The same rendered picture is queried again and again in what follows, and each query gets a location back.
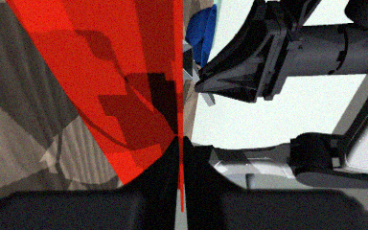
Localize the blue bowl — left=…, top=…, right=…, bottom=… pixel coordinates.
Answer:
left=186, top=4, right=217, bottom=68

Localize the red divided box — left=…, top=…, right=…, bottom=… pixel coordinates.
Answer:
left=6, top=0, right=183, bottom=212

